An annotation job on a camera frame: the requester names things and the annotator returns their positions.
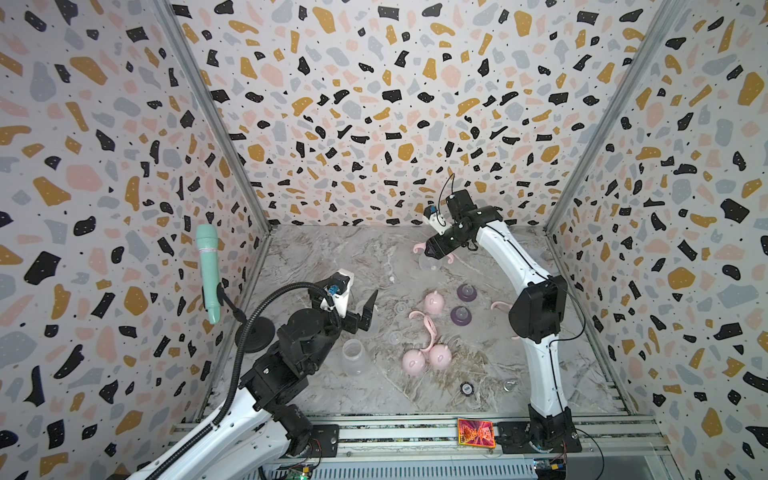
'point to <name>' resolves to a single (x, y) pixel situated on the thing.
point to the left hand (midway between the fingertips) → (361, 283)
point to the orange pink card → (476, 433)
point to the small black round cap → (467, 389)
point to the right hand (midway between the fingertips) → (438, 246)
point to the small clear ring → (507, 383)
